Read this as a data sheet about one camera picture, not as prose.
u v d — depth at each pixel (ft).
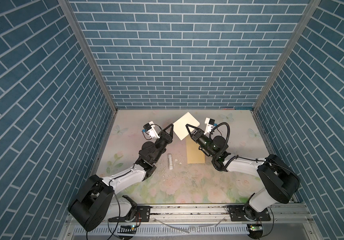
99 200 1.36
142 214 2.42
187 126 2.48
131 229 2.37
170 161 2.98
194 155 3.08
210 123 2.38
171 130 2.42
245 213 2.20
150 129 2.23
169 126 2.42
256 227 2.42
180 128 2.46
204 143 2.28
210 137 2.39
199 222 2.38
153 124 2.16
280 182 1.48
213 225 2.33
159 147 2.00
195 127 2.45
